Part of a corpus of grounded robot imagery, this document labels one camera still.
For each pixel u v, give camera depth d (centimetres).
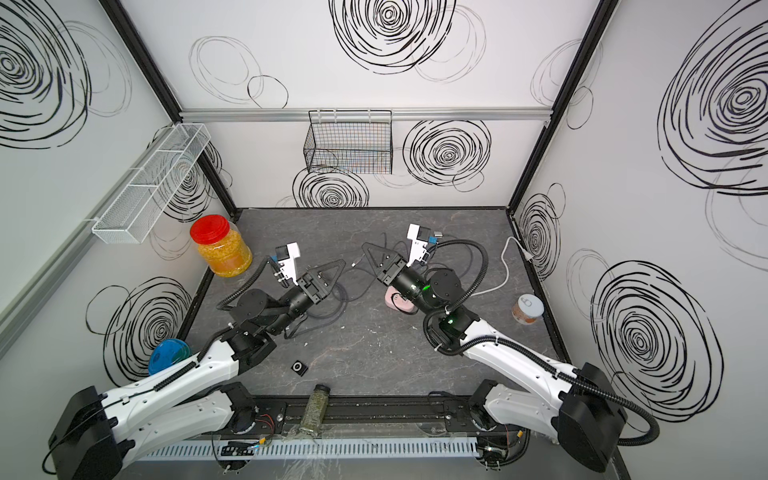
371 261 62
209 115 93
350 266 62
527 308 88
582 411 39
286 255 61
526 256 109
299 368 81
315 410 72
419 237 60
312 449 96
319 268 61
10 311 51
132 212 72
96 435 39
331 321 91
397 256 60
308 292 58
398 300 92
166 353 75
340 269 62
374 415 75
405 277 58
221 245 91
